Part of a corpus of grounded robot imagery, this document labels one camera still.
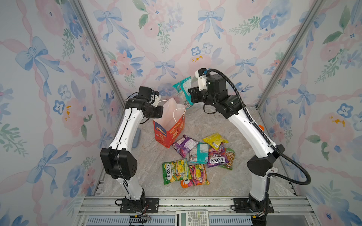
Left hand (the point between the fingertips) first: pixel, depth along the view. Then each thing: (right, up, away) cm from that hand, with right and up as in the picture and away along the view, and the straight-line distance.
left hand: (162, 112), depth 82 cm
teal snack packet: (+23, -26, +7) cm, 35 cm away
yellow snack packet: (+34, -18, +11) cm, 40 cm away
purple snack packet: (+13, -22, +10) cm, 27 cm away
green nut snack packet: (+43, -27, +9) cm, 51 cm away
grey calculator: (+17, -53, -13) cm, 57 cm away
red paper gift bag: (+4, -9, -6) cm, 12 cm away
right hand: (+15, +11, -12) cm, 22 cm away
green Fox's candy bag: (+8, -34, 0) cm, 35 cm away
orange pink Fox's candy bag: (+21, -37, -1) cm, 43 cm away
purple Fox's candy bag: (+33, -28, +6) cm, 44 cm away
